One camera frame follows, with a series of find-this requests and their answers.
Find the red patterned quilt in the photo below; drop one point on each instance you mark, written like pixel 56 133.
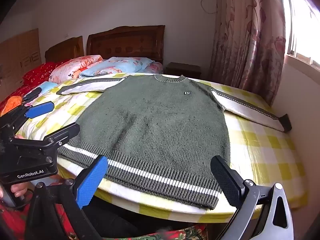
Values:
pixel 40 72

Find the bed with checked sheet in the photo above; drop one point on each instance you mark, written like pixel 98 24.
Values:
pixel 262 150

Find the blue floral pillow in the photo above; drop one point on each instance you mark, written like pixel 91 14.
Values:
pixel 117 65

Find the window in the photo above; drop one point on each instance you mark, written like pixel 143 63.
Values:
pixel 302 30

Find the person's left hand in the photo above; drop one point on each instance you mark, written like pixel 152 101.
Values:
pixel 18 189

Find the large wooden headboard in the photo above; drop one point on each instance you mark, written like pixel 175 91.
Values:
pixel 125 42

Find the light blue cloth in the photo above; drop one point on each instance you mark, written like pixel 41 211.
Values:
pixel 48 86

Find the floral curtain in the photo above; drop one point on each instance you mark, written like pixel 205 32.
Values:
pixel 245 42

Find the flat cardboard box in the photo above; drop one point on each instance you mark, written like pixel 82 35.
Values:
pixel 17 55

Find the person's floral clothing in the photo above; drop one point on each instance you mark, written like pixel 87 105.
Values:
pixel 15 220

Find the pink floral pillow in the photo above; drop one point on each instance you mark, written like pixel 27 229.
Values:
pixel 155 67
pixel 72 67

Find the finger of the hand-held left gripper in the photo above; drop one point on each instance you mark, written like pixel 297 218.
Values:
pixel 65 131
pixel 40 110

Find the small wooden headboard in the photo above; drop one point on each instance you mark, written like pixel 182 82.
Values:
pixel 65 50

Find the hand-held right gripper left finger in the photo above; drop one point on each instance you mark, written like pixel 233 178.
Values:
pixel 92 182

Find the orange red cloth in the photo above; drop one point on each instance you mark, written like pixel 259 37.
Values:
pixel 10 103

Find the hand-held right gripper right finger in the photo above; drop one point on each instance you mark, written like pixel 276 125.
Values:
pixel 227 182

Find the green knit sweater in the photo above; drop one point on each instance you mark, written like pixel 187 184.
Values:
pixel 155 120

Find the dark wooden nightstand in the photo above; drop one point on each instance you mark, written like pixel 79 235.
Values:
pixel 182 68

